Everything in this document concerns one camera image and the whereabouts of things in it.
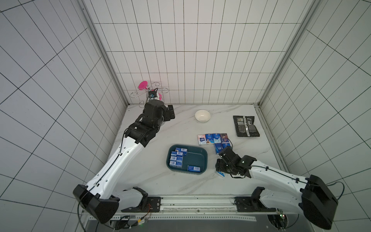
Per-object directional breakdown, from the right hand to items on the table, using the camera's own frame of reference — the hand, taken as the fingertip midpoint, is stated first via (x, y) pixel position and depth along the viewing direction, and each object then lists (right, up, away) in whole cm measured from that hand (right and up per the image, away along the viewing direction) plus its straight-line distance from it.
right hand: (215, 168), depth 83 cm
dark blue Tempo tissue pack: (+4, +10, +8) cm, 13 cm away
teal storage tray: (-17, +4, +4) cm, 18 cm away
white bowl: (-5, +31, +24) cm, 40 cm away
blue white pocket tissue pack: (+4, +16, +14) cm, 21 cm away
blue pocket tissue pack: (-1, +16, +13) cm, 20 cm away
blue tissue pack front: (-13, +1, -3) cm, 13 cm away
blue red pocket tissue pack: (+9, +16, +14) cm, 23 cm away
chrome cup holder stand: (-39, +49, +9) cm, 64 cm away
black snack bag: (+26, +23, +20) cm, 40 cm away
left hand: (-30, +34, -11) cm, 46 cm away
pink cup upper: (-46, +51, +9) cm, 69 cm away
